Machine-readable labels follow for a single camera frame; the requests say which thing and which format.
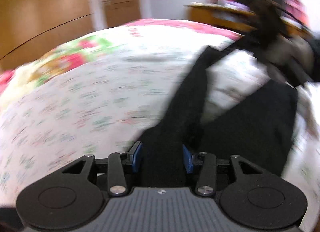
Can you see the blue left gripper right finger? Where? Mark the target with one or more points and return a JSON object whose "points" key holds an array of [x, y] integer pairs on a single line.
{"points": [[189, 160]]}

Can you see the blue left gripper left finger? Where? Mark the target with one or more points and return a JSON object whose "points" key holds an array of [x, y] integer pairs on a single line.
{"points": [[135, 156]]}

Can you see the black pants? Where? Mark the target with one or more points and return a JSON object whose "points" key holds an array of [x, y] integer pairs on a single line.
{"points": [[259, 128]]}

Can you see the floral white bed quilt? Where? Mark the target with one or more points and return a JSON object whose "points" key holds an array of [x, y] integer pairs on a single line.
{"points": [[94, 94]]}

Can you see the wooden side cabinet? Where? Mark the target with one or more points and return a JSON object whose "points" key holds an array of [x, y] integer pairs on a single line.
{"points": [[239, 20]]}

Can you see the brown wooden wardrobe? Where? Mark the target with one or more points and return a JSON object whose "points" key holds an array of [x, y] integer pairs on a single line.
{"points": [[30, 28]]}

